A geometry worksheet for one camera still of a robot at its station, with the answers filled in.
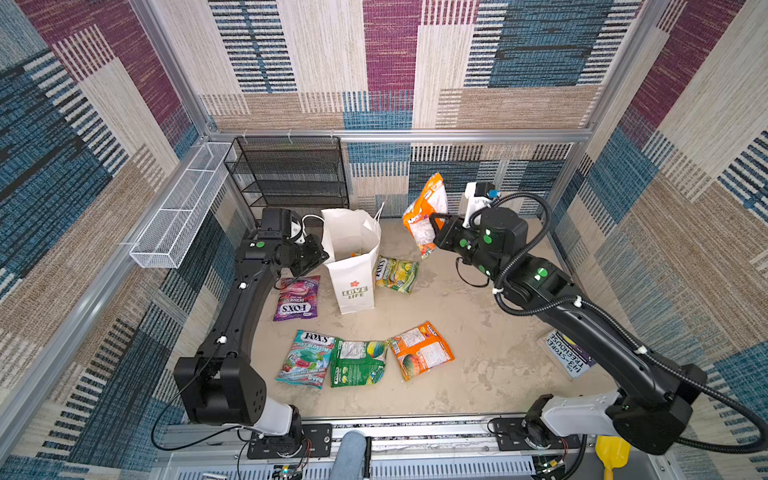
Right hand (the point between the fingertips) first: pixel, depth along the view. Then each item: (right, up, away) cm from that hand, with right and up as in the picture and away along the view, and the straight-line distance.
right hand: (429, 223), depth 65 cm
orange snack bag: (-18, -7, +13) cm, 23 cm away
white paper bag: (-21, -2, +34) cm, 40 cm away
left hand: (-24, -6, +14) cm, 29 cm away
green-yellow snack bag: (-6, -14, +37) cm, 40 cm away
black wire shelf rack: (-44, +22, +43) cm, 65 cm away
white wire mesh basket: (-60, -4, +5) cm, 60 cm away
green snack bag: (-18, -37, +18) cm, 44 cm away
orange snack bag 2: (0, -34, +20) cm, 39 cm away
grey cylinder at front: (-17, -53, +4) cm, 56 cm away
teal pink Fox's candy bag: (-31, -36, +18) cm, 51 cm away
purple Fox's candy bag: (-37, -22, +31) cm, 53 cm away
